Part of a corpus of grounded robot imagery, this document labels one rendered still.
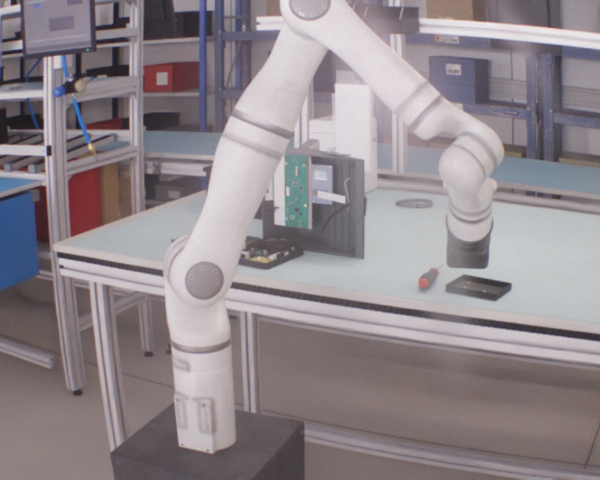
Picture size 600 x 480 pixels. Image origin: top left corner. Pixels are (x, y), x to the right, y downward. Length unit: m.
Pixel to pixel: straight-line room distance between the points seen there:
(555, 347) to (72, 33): 2.02
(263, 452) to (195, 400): 0.14
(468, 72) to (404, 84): 4.25
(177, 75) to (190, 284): 5.31
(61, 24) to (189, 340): 1.86
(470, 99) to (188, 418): 4.32
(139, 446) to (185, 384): 0.14
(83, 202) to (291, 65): 2.45
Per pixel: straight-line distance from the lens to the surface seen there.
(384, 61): 1.16
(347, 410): 3.37
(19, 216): 3.26
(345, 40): 1.16
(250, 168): 1.18
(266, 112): 1.17
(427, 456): 2.68
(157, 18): 4.30
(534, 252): 1.89
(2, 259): 3.22
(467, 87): 5.41
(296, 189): 1.83
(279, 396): 3.50
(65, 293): 3.41
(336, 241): 1.84
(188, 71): 6.58
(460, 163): 1.14
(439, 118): 1.16
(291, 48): 1.24
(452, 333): 1.55
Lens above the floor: 1.49
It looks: 15 degrees down
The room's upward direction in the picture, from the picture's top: 1 degrees counter-clockwise
